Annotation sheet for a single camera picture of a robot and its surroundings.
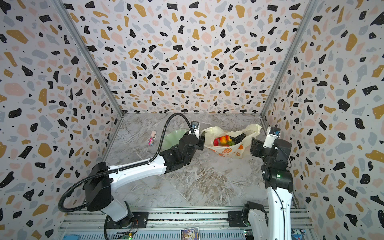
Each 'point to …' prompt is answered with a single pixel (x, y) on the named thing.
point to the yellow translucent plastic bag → (237, 151)
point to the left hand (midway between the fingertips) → (202, 131)
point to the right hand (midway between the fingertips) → (259, 140)
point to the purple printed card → (192, 233)
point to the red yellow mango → (222, 141)
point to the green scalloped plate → (172, 138)
